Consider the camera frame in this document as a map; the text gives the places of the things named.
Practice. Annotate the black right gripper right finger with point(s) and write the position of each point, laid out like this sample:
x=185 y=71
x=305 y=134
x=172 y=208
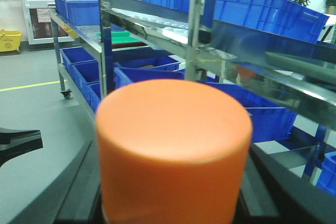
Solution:
x=283 y=195

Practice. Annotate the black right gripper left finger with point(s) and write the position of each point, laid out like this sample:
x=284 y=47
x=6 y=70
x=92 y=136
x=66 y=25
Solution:
x=73 y=195

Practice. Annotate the orange cylinder capacitor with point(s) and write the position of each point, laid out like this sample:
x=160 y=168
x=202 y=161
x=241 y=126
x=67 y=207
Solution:
x=170 y=142

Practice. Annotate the black robot body panel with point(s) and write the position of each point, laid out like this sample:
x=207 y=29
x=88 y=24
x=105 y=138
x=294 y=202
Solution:
x=18 y=142

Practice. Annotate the black rack castor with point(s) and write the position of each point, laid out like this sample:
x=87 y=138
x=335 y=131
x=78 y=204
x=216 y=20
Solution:
x=66 y=94

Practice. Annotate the steel rack on castors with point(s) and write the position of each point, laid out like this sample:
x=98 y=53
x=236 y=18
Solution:
x=55 y=40

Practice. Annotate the green plastic tray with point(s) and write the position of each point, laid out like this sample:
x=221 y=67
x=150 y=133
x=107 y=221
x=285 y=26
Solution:
x=115 y=37

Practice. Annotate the yellow mop bucket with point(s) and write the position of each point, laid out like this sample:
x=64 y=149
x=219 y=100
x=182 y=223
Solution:
x=10 y=41

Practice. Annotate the white table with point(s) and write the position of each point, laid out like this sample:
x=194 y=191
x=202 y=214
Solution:
x=331 y=20

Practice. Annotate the white framed glass door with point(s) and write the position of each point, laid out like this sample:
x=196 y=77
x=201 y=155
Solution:
x=23 y=11

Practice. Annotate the steel flow rack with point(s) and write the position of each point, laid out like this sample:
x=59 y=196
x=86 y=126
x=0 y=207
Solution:
x=195 y=24

